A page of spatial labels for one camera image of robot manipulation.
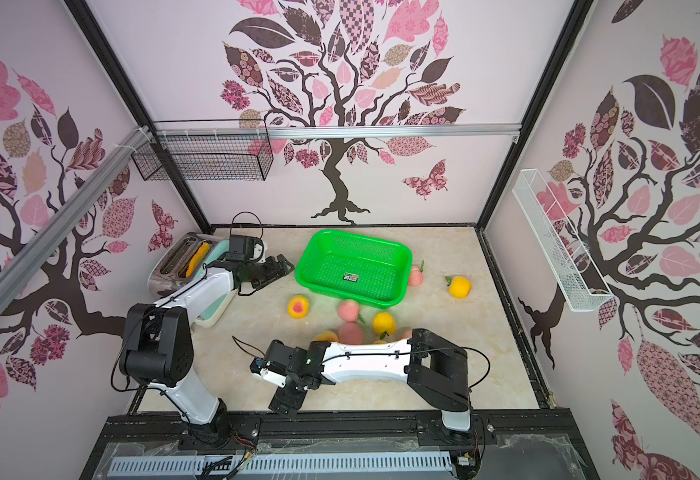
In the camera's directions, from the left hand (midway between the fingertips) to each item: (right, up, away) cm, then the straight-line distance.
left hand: (283, 276), depth 93 cm
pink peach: (+44, -1, +5) cm, 44 cm away
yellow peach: (+58, -4, +4) cm, 58 cm away
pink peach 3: (+22, -17, -6) cm, 28 cm away
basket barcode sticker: (+22, -1, +10) cm, 24 cm away
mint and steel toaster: (-28, +7, -3) cm, 29 cm away
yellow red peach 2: (+15, -17, -8) cm, 24 cm away
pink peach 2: (+21, -10, -3) cm, 24 cm away
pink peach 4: (+38, -17, -6) cm, 42 cm away
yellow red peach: (+5, -9, -3) cm, 11 cm away
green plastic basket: (+28, +1, +13) cm, 31 cm away
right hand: (+6, -29, -18) cm, 35 cm away
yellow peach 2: (+32, -14, -5) cm, 35 cm away
